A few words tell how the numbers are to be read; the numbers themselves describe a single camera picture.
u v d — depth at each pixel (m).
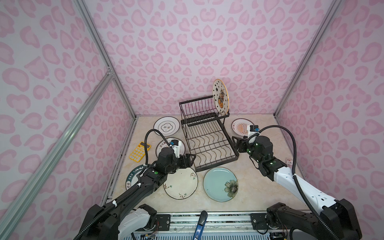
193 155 0.78
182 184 0.86
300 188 0.47
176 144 0.74
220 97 0.92
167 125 1.13
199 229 0.68
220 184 0.84
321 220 0.39
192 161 0.75
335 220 0.39
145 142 0.63
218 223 0.75
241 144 0.71
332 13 0.71
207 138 1.04
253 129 0.69
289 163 0.91
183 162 0.70
